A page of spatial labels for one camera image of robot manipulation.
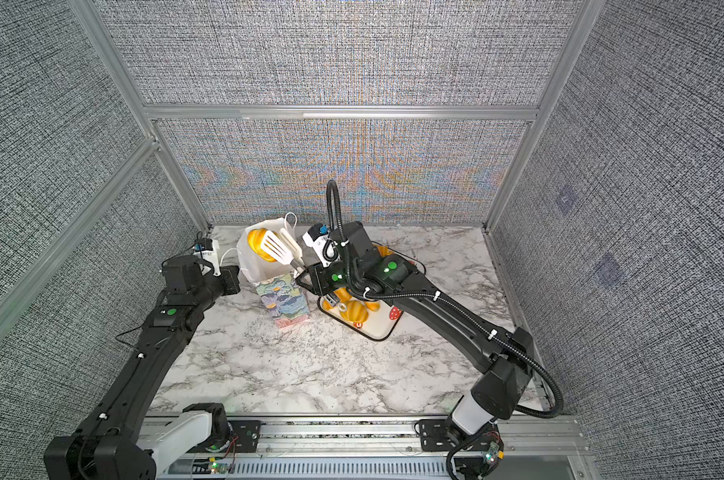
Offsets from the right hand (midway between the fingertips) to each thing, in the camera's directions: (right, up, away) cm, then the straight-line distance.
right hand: (302, 276), depth 69 cm
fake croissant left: (+3, -11, +25) cm, 28 cm away
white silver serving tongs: (-4, +6, -2) cm, 8 cm away
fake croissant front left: (+12, -12, +21) cm, 28 cm away
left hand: (-19, +2, +11) cm, 22 cm away
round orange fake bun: (-11, +8, -1) cm, 14 cm away
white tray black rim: (+17, -15, +25) cm, 34 cm away
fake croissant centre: (+18, -11, +25) cm, 33 cm away
